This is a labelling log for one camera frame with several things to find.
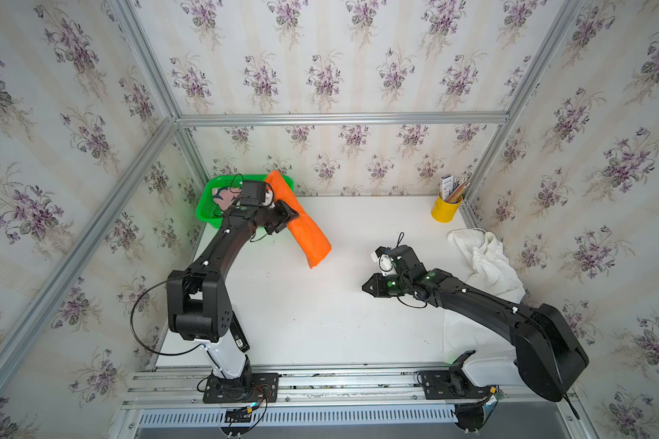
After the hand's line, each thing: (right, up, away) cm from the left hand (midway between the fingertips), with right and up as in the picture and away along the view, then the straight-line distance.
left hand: (295, 213), depth 87 cm
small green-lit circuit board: (-13, -55, -15) cm, 58 cm away
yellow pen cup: (+57, +2, +23) cm, 62 cm away
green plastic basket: (-38, +2, +20) cm, 43 cm away
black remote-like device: (-16, -36, -7) cm, 40 cm away
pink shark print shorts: (-33, +7, +24) cm, 41 cm away
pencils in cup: (+60, +10, +20) cm, 64 cm away
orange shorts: (+6, -8, -2) cm, 10 cm away
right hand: (+23, -24, -4) cm, 33 cm away
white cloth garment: (+65, -19, +1) cm, 68 cm away
